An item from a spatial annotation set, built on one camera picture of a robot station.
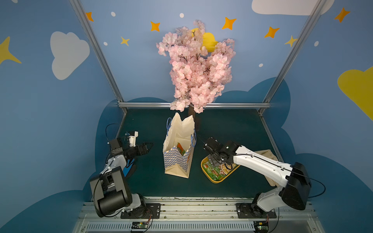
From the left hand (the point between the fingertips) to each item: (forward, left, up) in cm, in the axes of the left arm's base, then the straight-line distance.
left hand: (148, 143), depth 88 cm
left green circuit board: (-41, -1, -11) cm, 42 cm away
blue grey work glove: (-14, +12, -8) cm, 20 cm away
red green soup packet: (-5, -21, +2) cm, 22 cm away
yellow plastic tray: (-18, -38, -5) cm, 42 cm away
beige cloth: (+1, -79, -9) cm, 79 cm away
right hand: (-8, -44, +2) cm, 44 cm away
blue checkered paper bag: (+7, -22, +4) cm, 23 cm away
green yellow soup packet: (-13, -42, -9) cm, 45 cm away
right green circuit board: (-40, -63, -11) cm, 75 cm away
